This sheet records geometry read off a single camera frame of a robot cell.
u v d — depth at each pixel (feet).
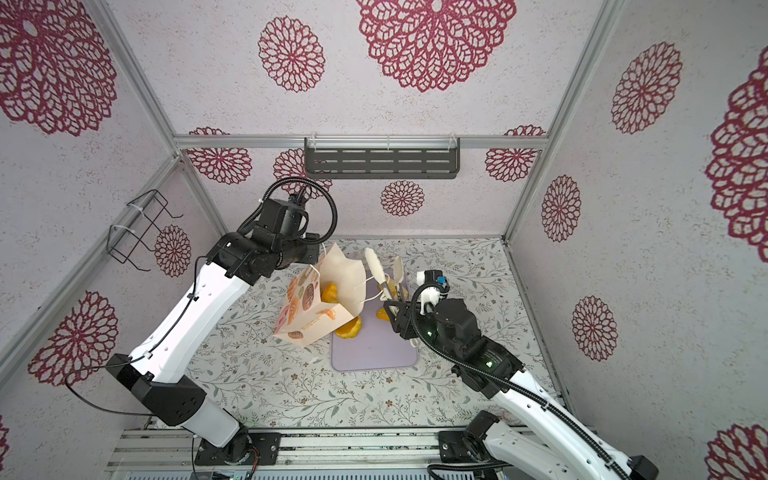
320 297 2.34
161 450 2.49
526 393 1.45
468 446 2.16
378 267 2.21
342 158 3.07
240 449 2.17
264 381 2.79
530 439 1.86
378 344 3.03
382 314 2.15
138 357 1.35
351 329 2.92
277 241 1.71
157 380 1.32
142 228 2.61
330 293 2.87
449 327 1.60
